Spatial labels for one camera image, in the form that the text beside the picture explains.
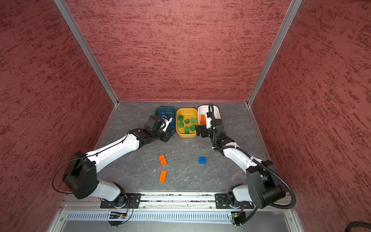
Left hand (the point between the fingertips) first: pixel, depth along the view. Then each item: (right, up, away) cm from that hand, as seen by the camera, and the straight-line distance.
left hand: (169, 134), depth 86 cm
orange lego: (+23, +8, +21) cm, 33 cm away
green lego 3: (+6, +5, +18) cm, 20 cm away
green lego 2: (+15, +8, +21) cm, 27 cm away
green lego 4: (+15, +3, +14) cm, 21 cm away
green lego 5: (+11, +1, +17) cm, 20 cm away
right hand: (+20, +4, +2) cm, 20 cm away
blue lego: (+21, -17, +4) cm, 27 cm away
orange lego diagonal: (-4, -16, +2) cm, 17 cm away
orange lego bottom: (-3, -24, -3) cm, 24 cm away
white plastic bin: (+23, +16, +25) cm, 38 cm away
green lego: (+6, +10, +21) cm, 24 cm away
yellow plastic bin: (+12, +13, +29) cm, 34 cm away
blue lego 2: (-2, +12, -12) cm, 16 cm away
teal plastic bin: (-4, +15, +24) cm, 29 cm away
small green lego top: (+11, +7, +21) cm, 24 cm away
